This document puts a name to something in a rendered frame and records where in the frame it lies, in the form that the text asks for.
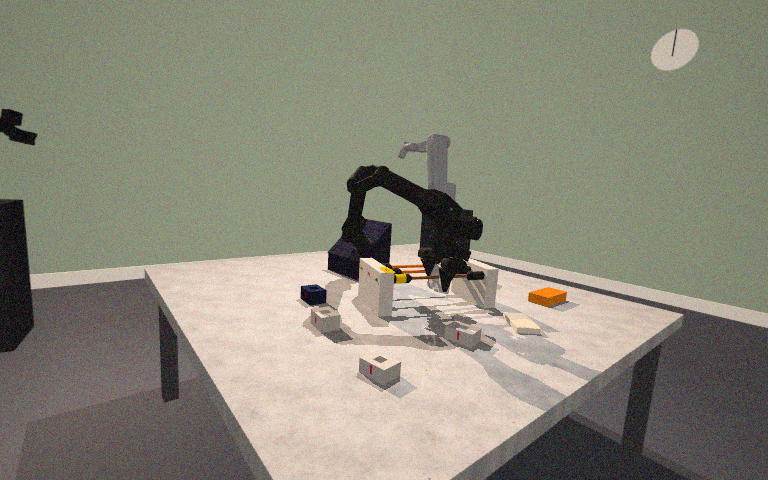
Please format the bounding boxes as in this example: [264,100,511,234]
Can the orange rectangular block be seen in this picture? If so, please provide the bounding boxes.
[528,287,567,307]

